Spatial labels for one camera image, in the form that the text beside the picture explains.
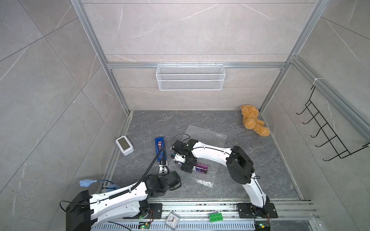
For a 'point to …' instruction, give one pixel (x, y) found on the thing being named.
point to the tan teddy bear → (250, 115)
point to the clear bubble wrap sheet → (207, 179)
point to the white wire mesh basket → (190, 77)
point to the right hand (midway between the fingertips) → (190, 164)
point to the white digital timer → (125, 145)
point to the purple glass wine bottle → (199, 167)
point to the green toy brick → (216, 217)
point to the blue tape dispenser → (160, 145)
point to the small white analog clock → (172, 221)
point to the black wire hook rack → (339, 147)
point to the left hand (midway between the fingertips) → (172, 175)
